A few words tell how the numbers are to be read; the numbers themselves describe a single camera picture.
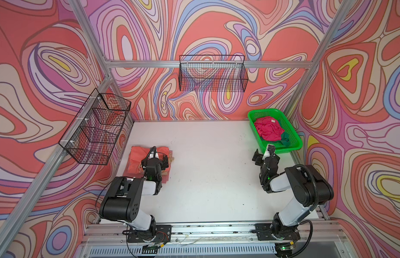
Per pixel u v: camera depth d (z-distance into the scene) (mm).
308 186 469
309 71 916
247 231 751
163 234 720
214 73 959
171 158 965
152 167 703
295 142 1013
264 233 734
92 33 759
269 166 706
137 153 913
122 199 455
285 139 1022
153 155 784
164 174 901
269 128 1076
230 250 767
